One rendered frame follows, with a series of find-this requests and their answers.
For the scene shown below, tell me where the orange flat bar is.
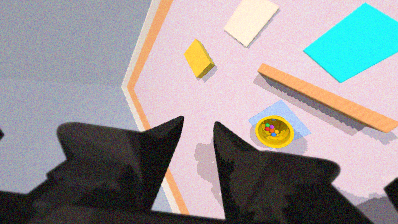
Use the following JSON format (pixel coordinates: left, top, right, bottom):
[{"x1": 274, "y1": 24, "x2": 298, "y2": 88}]
[{"x1": 257, "y1": 63, "x2": 398, "y2": 133}]

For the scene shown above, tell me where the yellow flat block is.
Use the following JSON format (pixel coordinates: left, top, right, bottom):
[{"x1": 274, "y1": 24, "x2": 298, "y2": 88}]
[{"x1": 184, "y1": 39, "x2": 215, "y2": 78}]

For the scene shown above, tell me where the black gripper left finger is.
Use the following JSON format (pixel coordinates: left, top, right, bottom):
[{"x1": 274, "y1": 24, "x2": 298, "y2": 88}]
[{"x1": 56, "y1": 116, "x2": 184, "y2": 210}]

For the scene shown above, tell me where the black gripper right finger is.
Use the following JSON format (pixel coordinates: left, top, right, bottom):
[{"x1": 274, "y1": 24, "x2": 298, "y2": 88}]
[{"x1": 213, "y1": 121, "x2": 340, "y2": 222}]

